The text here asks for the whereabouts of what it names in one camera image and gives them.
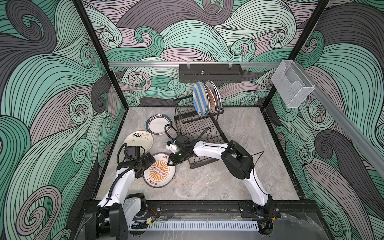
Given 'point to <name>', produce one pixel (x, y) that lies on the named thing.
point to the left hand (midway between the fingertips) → (149, 161)
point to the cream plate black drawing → (139, 138)
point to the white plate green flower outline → (219, 100)
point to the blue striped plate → (200, 97)
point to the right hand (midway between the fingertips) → (167, 166)
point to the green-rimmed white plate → (155, 124)
